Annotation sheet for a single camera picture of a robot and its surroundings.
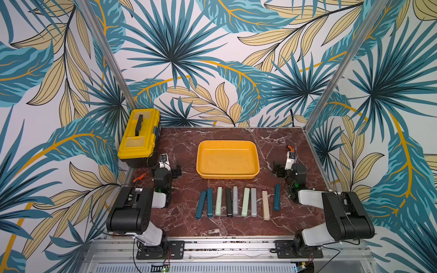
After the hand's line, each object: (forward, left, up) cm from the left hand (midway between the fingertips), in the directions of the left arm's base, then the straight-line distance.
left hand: (168, 163), depth 92 cm
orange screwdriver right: (+15, -73, -5) cm, 75 cm away
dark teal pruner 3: (-21, -56, -6) cm, 60 cm away
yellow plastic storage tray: (+9, -33, -8) cm, 35 cm away
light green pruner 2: (-19, -41, -5) cm, 45 cm away
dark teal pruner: (-22, -19, -6) cm, 29 cm away
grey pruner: (-18, -36, -6) cm, 41 cm away
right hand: (+2, -63, +1) cm, 63 cm away
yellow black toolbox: (+10, +16, +9) cm, 21 cm away
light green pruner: (-18, -28, -6) cm, 34 cm away
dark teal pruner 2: (-19, -23, -6) cm, 31 cm away
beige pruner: (-20, -51, -5) cm, 55 cm away
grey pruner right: (-22, -45, -6) cm, 50 cm away
